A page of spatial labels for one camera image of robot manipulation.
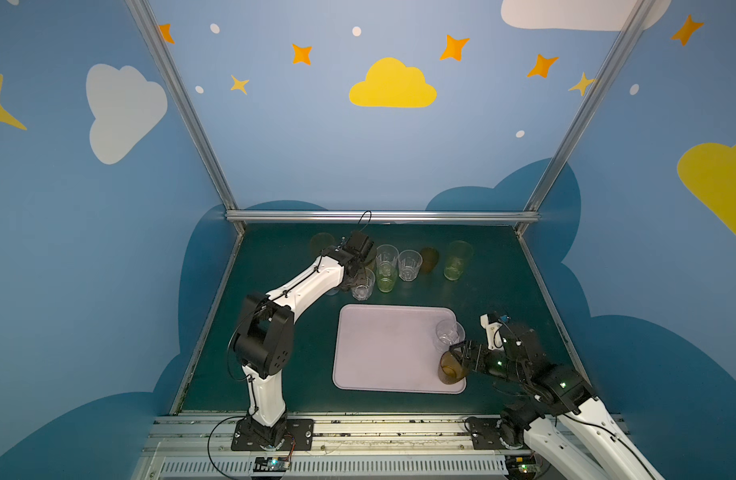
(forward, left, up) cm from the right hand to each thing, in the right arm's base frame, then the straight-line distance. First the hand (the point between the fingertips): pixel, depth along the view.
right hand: (463, 348), depth 76 cm
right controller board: (-23, -14, -14) cm, 31 cm away
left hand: (+22, +30, -2) cm, 37 cm away
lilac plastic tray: (+4, +18, -14) cm, 24 cm away
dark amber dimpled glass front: (-1, +1, -12) cm, 12 cm away
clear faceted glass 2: (+8, +1, -7) cm, 10 cm away
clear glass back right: (+35, +12, -10) cm, 39 cm away
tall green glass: (+34, -3, -2) cm, 34 cm away
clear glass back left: (+38, +21, -8) cm, 44 cm away
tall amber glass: (+35, +43, 0) cm, 56 cm away
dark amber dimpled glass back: (+37, +5, -8) cm, 38 cm away
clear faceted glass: (+21, +28, -10) cm, 36 cm away
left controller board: (-26, +47, -12) cm, 55 cm away
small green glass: (+30, +20, -12) cm, 38 cm away
